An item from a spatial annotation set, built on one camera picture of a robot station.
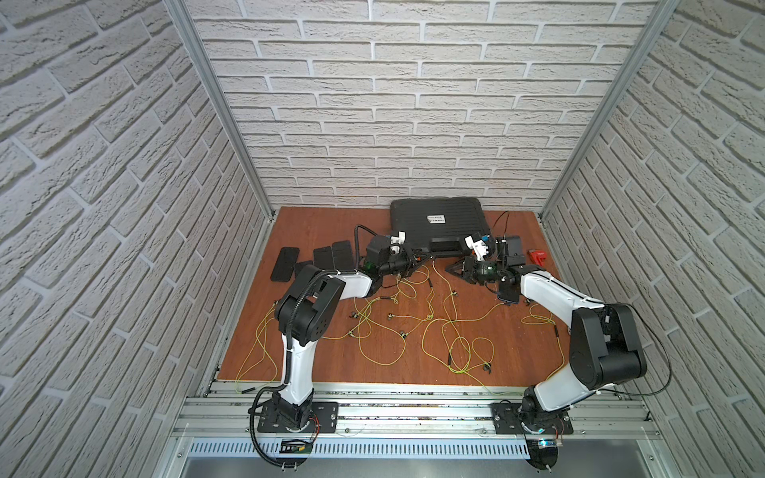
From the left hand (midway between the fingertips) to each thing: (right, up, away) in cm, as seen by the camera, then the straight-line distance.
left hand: (438, 253), depth 88 cm
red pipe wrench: (+40, -2, +19) cm, 44 cm away
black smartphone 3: (-32, -1, +15) cm, 35 cm away
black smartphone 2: (-39, -2, +18) cm, 43 cm away
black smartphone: (-51, -3, +13) cm, 53 cm away
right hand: (+4, -5, -1) cm, 6 cm away
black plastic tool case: (+3, +10, +21) cm, 23 cm away
